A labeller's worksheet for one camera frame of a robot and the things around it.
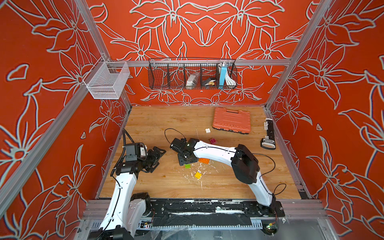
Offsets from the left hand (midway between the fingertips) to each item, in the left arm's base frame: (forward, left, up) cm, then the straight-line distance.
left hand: (162, 155), depth 79 cm
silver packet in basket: (+44, -13, +19) cm, 50 cm away
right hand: (+1, -9, -9) cm, 13 cm away
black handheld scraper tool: (+20, -67, -12) cm, 70 cm away
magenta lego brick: (+17, -29, -11) cm, 36 cm away
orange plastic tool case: (+33, -42, -7) cm, 54 cm away
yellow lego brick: (-5, -20, -12) cm, 24 cm away
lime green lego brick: (0, -13, -11) cm, 18 cm away
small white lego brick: (+26, -25, -11) cm, 38 cm away
